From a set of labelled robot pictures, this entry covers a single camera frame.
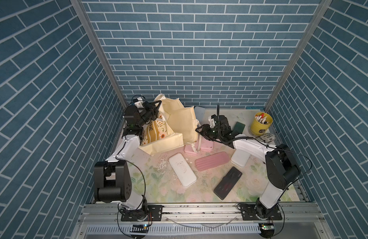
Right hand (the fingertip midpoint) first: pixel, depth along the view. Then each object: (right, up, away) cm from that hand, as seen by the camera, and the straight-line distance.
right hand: (197, 131), depth 87 cm
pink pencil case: (+6, -10, +9) cm, 15 cm away
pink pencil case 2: (-5, -12, +4) cm, 14 cm away
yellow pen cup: (+41, +4, +8) cm, 42 cm away
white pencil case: (-8, -24, -2) cm, 25 cm away
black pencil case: (+17, -29, -5) cm, 34 cm away
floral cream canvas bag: (-16, +2, +16) cm, 23 cm away
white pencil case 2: (+27, -17, +4) cm, 32 cm away
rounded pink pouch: (+8, -19, +5) cm, 22 cm away
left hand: (-17, +17, -10) cm, 26 cm away
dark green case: (+32, +1, +21) cm, 38 cm away
